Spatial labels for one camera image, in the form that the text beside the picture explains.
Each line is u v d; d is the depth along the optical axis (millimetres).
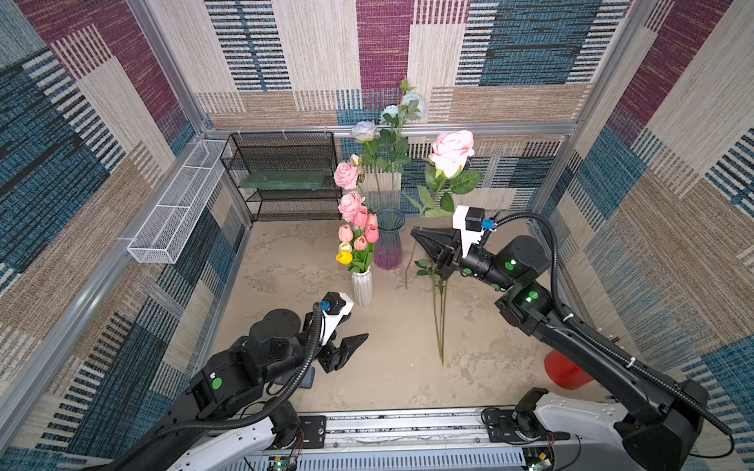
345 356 536
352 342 535
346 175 728
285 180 949
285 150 1013
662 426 376
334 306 490
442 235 543
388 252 989
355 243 735
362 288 877
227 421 412
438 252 551
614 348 430
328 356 526
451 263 515
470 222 471
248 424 353
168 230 926
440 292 970
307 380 794
